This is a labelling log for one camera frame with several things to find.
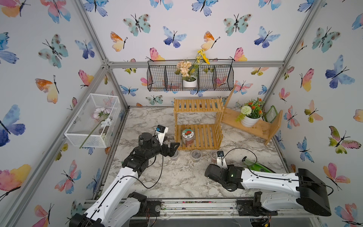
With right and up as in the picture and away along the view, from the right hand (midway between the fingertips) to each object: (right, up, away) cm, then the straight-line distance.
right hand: (217, 168), depth 81 cm
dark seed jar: (-12, +6, +6) cm, 14 cm away
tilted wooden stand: (+35, +21, +17) cm, 44 cm away
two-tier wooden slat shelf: (-3, +15, +20) cm, 25 cm away
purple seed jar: (-24, +5, +5) cm, 25 cm away
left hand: (-24, +17, -5) cm, 30 cm away
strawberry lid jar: (-17, +16, +9) cm, 25 cm away
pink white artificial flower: (-62, +30, -7) cm, 70 cm away
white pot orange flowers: (+23, +33, +8) cm, 40 cm away
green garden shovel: (+26, -1, +5) cm, 26 cm away
